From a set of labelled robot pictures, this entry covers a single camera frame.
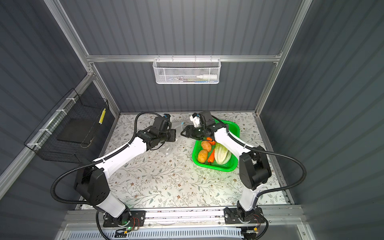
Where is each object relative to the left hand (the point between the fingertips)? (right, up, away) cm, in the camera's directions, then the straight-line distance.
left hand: (174, 132), depth 86 cm
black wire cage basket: (-51, -3, -24) cm, 57 cm away
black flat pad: (-48, +2, -12) cm, 49 cm away
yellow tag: (-40, +9, -3) cm, 41 cm away
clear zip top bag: (-3, -9, -3) cm, 10 cm away
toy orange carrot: (+22, -16, +5) cm, 28 cm away
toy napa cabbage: (+28, -13, +2) cm, 31 cm away
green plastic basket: (+33, -17, -3) cm, 38 cm away
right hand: (+7, -2, -1) cm, 7 cm away
